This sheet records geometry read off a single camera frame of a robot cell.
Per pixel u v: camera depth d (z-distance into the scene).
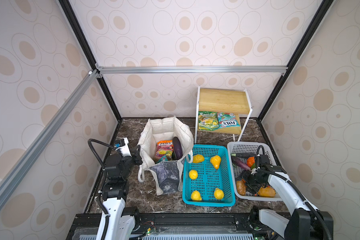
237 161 0.91
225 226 0.73
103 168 0.52
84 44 0.79
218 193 0.79
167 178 0.76
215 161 0.90
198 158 0.92
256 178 0.70
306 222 0.39
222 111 0.81
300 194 0.46
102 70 0.90
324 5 0.68
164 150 0.90
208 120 0.93
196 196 0.78
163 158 0.84
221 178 0.88
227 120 0.94
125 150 0.64
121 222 0.59
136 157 0.65
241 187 0.79
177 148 0.89
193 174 0.85
